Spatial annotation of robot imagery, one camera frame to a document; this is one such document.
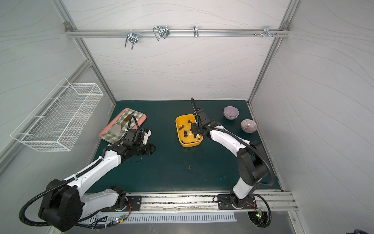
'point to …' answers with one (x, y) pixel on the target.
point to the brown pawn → (189, 167)
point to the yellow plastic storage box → (183, 123)
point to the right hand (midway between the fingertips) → (196, 124)
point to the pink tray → (138, 125)
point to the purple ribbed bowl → (249, 126)
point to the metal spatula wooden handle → (116, 129)
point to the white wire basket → (55, 125)
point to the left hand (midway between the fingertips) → (154, 148)
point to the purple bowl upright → (231, 112)
